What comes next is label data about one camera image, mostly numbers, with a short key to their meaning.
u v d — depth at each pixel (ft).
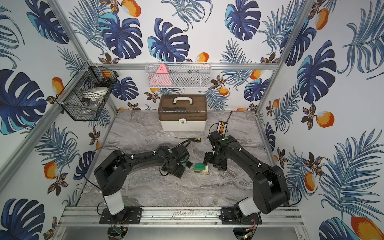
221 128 3.59
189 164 2.96
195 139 3.46
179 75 3.06
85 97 2.68
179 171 2.62
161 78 2.94
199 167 3.02
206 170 2.86
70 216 2.50
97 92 2.64
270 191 1.39
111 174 1.56
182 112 3.12
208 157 2.47
